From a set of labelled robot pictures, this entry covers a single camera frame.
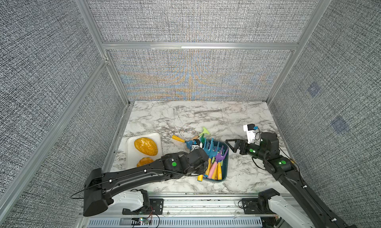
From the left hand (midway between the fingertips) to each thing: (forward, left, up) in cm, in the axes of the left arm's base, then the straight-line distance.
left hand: (209, 165), depth 70 cm
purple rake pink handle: (+9, -8, -12) cm, 17 cm away
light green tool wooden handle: (+29, -2, -15) cm, 32 cm away
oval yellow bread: (+18, +35, -12) cm, 42 cm away
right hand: (+11, -12, +5) cm, 17 cm away
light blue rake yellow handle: (+6, -1, +1) cm, 6 cm away
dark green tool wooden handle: (+23, 0, -17) cm, 29 cm away
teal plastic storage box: (+11, -7, -11) cm, 17 cm away
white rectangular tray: (+15, +44, -18) cm, 50 cm away
